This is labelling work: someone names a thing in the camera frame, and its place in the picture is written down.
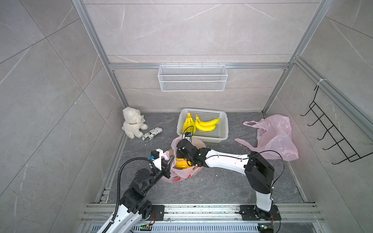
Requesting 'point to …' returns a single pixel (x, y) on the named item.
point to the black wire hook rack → (335, 134)
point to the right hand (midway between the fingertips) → (178, 149)
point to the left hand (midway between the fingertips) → (173, 155)
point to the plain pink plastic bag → (276, 141)
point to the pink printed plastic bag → (178, 174)
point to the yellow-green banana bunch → (189, 125)
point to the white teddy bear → (133, 124)
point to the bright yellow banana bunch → (206, 125)
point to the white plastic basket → (220, 132)
